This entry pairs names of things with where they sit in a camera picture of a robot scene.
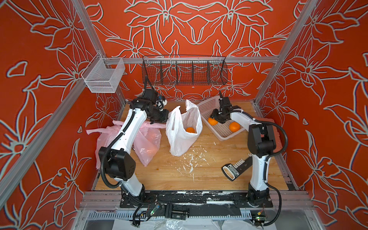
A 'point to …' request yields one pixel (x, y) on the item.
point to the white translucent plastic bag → (182, 129)
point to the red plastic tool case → (278, 143)
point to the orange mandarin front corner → (190, 130)
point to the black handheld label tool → (230, 171)
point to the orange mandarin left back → (212, 121)
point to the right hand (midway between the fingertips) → (213, 115)
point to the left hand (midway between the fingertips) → (168, 117)
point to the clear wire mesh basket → (103, 74)
